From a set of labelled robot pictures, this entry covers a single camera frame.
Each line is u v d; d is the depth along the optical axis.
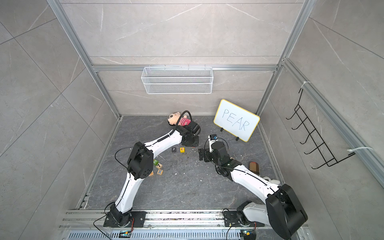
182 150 0.98
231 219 0.73
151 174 0.61
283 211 0.40
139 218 0.73
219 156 0.63
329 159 0.59
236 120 1.01
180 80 1.00
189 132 0.73
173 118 1.07
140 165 0.57
